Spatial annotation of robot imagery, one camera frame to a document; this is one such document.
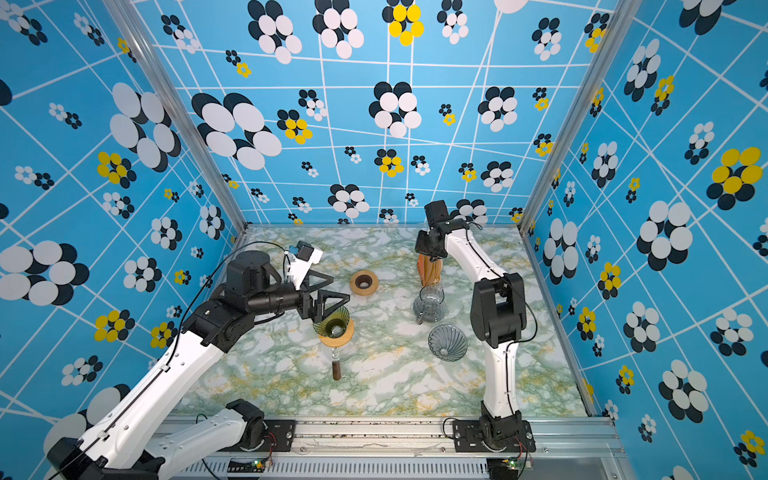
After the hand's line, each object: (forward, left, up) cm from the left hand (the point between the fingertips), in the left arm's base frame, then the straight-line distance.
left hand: (341, 288), depth 66 cm
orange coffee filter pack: (+22, -24, -25) cm, 41 cm away
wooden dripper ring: (-4, +2, -20) cm, 21 cm away
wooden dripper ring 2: (+21, -2, -29) cm, 37 cm away
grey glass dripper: (-1, -27, -27) cm, 38 cm away
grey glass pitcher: (+9, -23, -23) cm, 34 cm away
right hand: (+29, -22, -19) cm, 41 cm away
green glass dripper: (0, +5, -19) cm, 20 cm away
